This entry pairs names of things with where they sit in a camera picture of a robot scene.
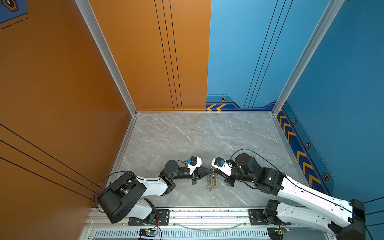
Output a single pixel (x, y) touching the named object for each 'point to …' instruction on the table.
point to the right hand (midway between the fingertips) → (214, 170)
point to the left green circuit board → (147, 232)
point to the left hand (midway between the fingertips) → (211, 171)
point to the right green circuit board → (282, 230)
